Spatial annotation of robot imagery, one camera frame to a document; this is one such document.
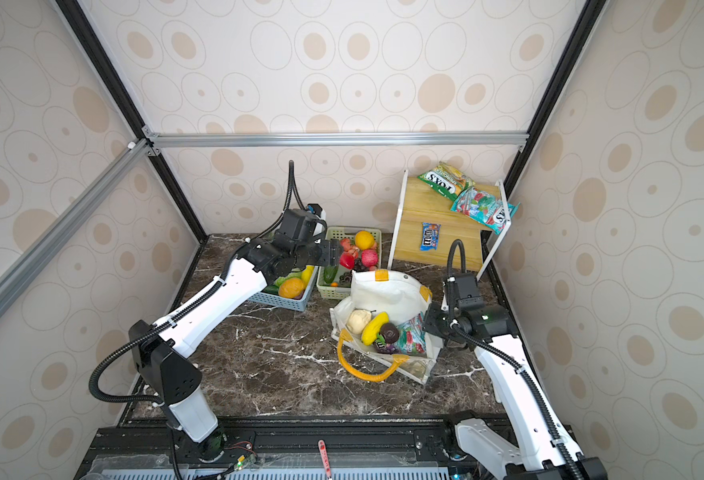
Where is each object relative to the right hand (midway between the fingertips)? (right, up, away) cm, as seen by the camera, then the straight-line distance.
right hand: (430, 320), depth 76 cm
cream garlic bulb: (-19, -3, +13) cm, 23 cm away
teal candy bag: (-4, -6, +6) cm, 10 cm away
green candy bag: (+6, +38, +7) cm, 39 cm away
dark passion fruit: (-9, -5, +9) cm, 14 cm away
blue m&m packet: (+5, +24, +21) cm, 32 cm away
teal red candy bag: (+15, +29, +2) cm, 33 cm away
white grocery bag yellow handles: (-7, +5, +11) cm, 14 cm away
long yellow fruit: (-14, -5, +11) cm, 19 cm away
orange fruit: (-16, +23, +33) cm, 44 cm away
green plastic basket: (-27, +5, +21) cm, 35 cm away
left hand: (-24, +20, 0) cm, 31 cm away
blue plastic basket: (-45, +3, +20) cm, 49 cm away
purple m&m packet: (-12, -10, +10) cm, 18 cm away
